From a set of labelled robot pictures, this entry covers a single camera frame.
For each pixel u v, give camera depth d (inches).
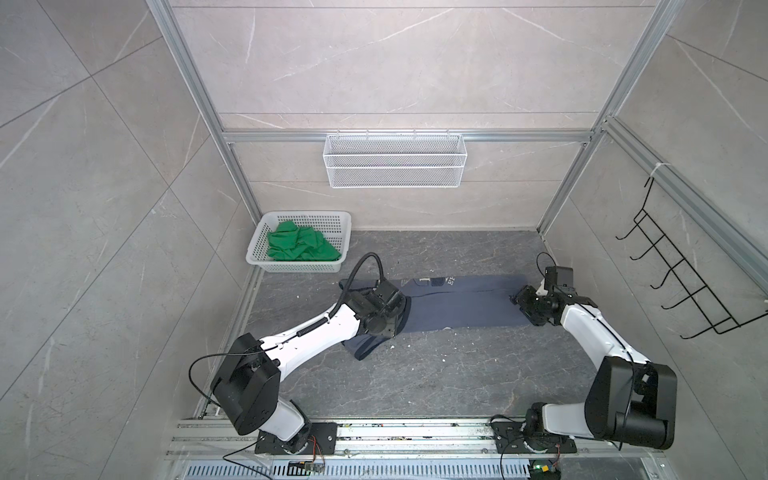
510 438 28.5
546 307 25.2
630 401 16.4
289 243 42.5
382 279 30.7
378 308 24.9
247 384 16.4
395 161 39.7
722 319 22.8
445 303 39.9
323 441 28.7
